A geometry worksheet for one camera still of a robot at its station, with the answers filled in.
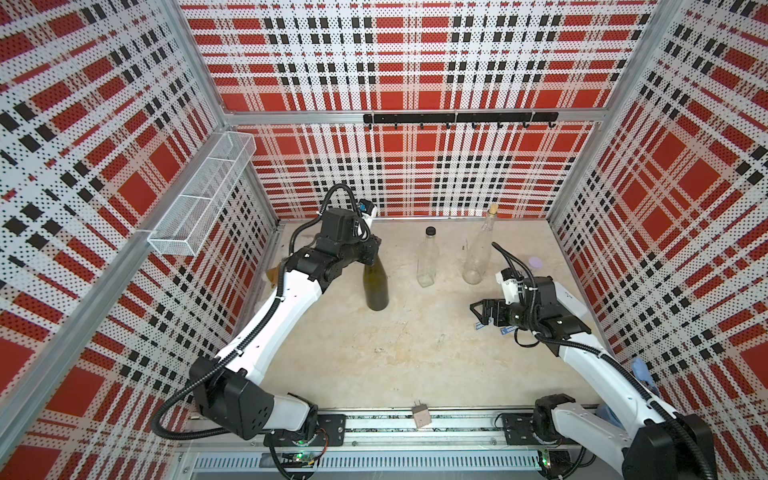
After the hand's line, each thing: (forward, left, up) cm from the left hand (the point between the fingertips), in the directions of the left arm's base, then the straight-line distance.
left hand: (378, 239), depth 77 cm
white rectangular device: (-6, -57, -23) cm, 62 cm away
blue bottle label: (-12, -31, -29) cm, 43 cm away
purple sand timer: (+5, -49, -18) cm, 52 cm away
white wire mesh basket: (+12, +63, -8) cm, 65 cm away
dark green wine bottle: (-1, +2, -21) cm, 21 cm away
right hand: (-11, -31, -17) cm, 37 cm away
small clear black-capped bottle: (+9, -15, -20) cm, 26 cm away
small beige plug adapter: (-37, -11, -26) cm, 46 cm away
